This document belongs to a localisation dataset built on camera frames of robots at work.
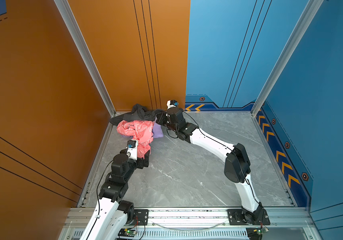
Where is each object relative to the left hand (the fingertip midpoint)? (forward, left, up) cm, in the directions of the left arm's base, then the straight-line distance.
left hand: (140, 148), depth 76 cm
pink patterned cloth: (+13, +2, -2) cm, 13 cm away
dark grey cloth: (+29, +7, -4) cm, 30 cm away
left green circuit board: (-34, +5, -21) cm, 40 cm away
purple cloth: (+14, -7, -3) cm, 16 cm away
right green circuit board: (-33, -59, -19) cm, 70 cm away
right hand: (+18, -6, +7) cm, 20 cm away
